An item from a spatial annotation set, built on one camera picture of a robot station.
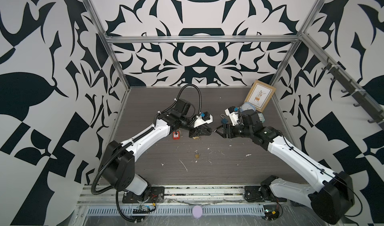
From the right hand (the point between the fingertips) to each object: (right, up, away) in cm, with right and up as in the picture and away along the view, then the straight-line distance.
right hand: (219, 128), depth 76 cm
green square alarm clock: (+32, +3, +25) cm, 41 cm away
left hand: (-5, +1, -1) cm, 5 cm away
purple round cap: (-12, -33, -13) cm, 37 cm away
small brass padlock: (-11, -17, +10) cm, 23 cm away
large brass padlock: (-11, -8, +17) cm, 22 cm away
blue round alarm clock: (+25, +11, +29) cm, 40 cm away
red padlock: (-23, -7, +17) cm, 30 cm away
